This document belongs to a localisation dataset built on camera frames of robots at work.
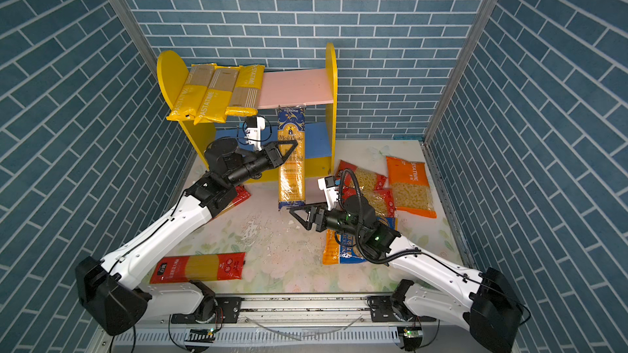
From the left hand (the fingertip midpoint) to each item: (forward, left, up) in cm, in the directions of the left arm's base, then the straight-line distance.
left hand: (297, 143), depth 65 cm
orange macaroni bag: (+10, -44, -36) cm, 58 cm away
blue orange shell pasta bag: (-16, -14, -34) cm, 40 cm away
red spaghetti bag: (-20, +34, -38) cm, 55 cm away
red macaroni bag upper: (+14, -26, -35) cm, 45 cm away
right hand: (-13, +1, -13) cm, 18 cm away
